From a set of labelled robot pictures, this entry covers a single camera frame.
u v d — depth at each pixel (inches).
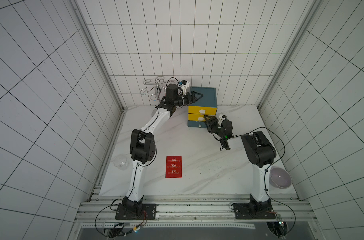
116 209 28.8
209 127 36.5
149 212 28.7
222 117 37.4
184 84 32.7
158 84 36.3
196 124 40.7
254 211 25.7
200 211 29.3
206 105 36.7
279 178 32.7
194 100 31.2
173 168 34.5
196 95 32.0
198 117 38.4
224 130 31.4
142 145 22.8
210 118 36.3
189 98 31.4
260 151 24.0
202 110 36.2
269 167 22.7
